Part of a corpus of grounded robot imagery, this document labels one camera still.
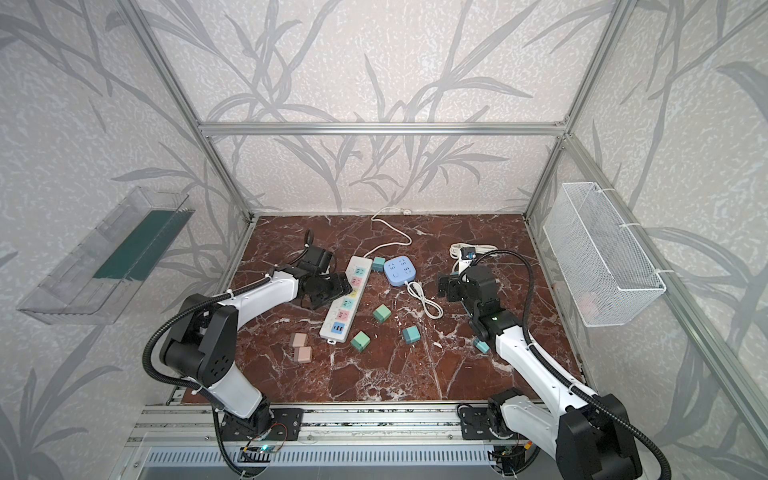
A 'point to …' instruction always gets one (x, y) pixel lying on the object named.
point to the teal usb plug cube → (411, 334)
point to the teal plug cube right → (482, 346)
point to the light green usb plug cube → (360, 341)
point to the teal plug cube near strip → (378, 264)
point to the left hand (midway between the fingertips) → (348, 283)
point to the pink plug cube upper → (297, 339)
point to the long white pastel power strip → (341, 311)
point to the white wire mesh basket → (605, 273)
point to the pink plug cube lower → (302, 354)
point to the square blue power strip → (399, 270)
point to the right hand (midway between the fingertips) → (456, 262)
